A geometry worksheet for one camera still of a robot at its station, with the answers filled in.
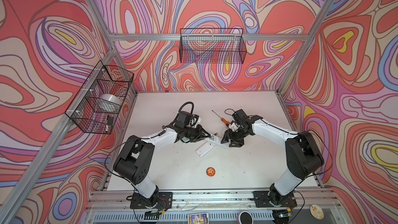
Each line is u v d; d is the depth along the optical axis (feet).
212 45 3.15
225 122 3.32
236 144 2.62
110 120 2.39
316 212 2.31
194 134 2.55
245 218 2.14
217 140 2.81
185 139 2.42
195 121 2.63
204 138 2.70
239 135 2.46
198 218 2.22
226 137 2.58
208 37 2.85
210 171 2.70
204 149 2.96
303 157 1.51
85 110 2.24
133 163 1.49
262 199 2.39
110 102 2.29
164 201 2.40
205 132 2.75
